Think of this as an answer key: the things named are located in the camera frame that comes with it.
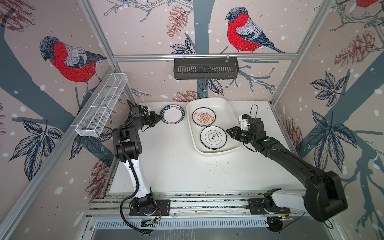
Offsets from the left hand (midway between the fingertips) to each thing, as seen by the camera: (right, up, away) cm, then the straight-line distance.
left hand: (161, 115), depth 101 cm
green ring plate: (+7, +1, +4) cm, 8 cm away
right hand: (+41, -10, -18) cm, 46 cm away
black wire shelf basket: (+18, +34, +6) cm, 39 cm away
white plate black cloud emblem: (+36, -15, -3) cm, 39 cm away
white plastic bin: (+46, -2, +10) cm, 48 cm away
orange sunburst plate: (+30, -1, +10) cm, 32 cm away
